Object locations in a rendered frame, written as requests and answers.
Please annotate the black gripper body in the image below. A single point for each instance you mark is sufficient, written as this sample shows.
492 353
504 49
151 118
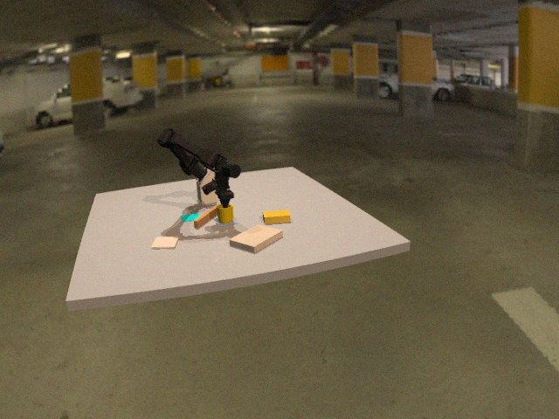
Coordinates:
223 191

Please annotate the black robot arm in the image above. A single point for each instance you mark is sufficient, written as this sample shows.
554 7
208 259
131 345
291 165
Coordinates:
170 139

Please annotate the orange flat bar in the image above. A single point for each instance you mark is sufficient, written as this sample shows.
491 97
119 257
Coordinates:
206 217

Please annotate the pale yellow square pad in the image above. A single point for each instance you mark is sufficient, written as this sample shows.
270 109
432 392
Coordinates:
165 242

